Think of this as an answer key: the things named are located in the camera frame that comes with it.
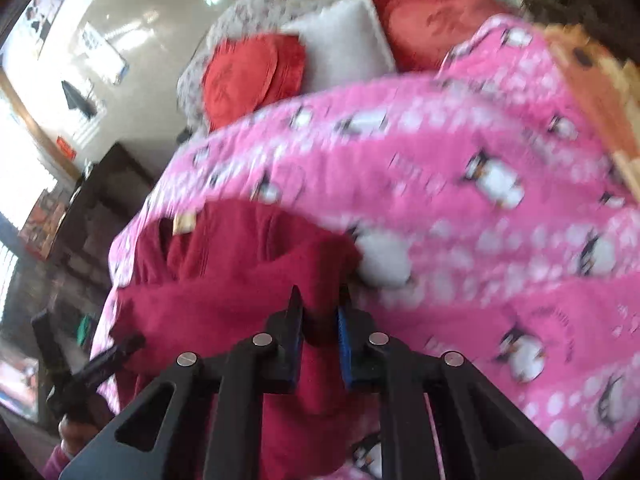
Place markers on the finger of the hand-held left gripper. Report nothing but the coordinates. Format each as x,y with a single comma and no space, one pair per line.
115,355

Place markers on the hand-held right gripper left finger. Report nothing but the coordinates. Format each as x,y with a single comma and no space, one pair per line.
290,355

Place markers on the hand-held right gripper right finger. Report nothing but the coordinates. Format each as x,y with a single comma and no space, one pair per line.
346,355

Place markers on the dark red fleece garment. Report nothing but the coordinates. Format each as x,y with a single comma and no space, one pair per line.
225,270

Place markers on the green thing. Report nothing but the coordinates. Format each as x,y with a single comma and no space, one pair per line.
84,331

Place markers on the colourful printed box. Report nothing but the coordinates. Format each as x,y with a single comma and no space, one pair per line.
44,225

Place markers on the dark wooden cabinet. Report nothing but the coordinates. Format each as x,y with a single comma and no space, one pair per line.
110,200

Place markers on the window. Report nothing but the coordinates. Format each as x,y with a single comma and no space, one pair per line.
25,160

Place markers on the pink penguin print blanket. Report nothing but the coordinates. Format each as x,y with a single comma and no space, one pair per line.
450,120

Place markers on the dark hanging cloth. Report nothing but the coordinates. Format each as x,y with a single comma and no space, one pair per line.
77,99

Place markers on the red heart cushion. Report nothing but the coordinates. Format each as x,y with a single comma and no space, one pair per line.
435,25
245,80

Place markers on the white pillow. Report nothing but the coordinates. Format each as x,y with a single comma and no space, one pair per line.
340,45

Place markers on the floral bedding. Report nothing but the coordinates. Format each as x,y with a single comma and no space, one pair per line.
260,5

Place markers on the orange and cream blanket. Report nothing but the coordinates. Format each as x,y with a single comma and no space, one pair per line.
590,80

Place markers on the small red wall sign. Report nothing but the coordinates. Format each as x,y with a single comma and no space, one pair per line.
65,147

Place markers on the white wall notice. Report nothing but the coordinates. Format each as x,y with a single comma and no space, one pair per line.
102,52

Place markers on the wall poster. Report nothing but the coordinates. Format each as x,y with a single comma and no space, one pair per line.
47,10

